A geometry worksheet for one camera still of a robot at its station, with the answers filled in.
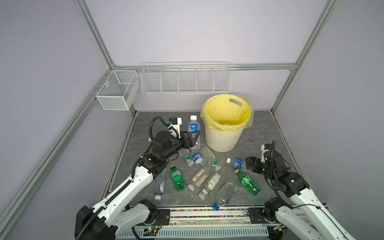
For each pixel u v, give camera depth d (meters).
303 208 0.48
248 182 0.81
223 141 1.02
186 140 0.62
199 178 0.81
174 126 0.63
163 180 0.82
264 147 0.70
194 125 0.68
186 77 0.98
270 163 0.56
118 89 1.00
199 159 0.90
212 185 0.79
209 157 0.91
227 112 0.98
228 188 0.81
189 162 0.90
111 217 0.40
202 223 0.74
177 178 0.87
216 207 0.74
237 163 0.87
